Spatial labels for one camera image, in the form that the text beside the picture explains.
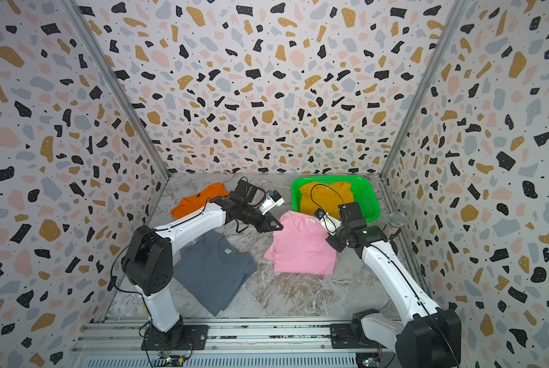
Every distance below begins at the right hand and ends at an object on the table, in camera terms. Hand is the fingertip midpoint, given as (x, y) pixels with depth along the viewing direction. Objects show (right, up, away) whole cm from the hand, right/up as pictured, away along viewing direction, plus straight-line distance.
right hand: (335, 230), depth 83 cm
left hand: (-19, +1, 0) cm, 19 cm away
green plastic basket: (+18, +14, +24) cm, 33 cm away
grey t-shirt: (-46, -16, +5) cm, 49 cm away
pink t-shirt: (-13, -7, +4) cm, 15 cm away
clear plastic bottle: (+17, +5, -11) cm, 21 cm away
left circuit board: (-54, -39, -13) cm, 67 cm away
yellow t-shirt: (0, +11, +29) cm, 31 cm away
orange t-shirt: (-60, +10, +25) cm, 66 cm away
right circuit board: (+8, -39, -12) cm, 41 cm away
